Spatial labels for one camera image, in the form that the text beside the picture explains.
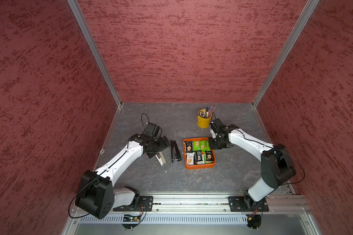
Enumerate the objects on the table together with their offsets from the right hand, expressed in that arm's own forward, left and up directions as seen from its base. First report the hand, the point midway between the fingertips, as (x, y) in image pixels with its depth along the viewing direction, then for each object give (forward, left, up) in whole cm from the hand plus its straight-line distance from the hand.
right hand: (211, 149), depth 89 cm
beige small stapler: (-4, +32, -2) cm, 32 cm away
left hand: (-3, +29, +5) cm, 30 cm away
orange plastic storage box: (-10, +8, -3) cm, 13 cm away
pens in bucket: (+26, -1, +3) cm, 26 cm away
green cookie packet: (+4, +5, -3) cm, 7 cm away
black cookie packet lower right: (-3, +2, -3) cm, 5 cm away
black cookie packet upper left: (+3, +14, -2) cm, 14 cm away
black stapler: (-2, +22, -3) cm, 23 cm away
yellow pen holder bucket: (+19, +4, +7) cm, 21 cm away
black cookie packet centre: (-4, +9, -2) cm, 10 cm away
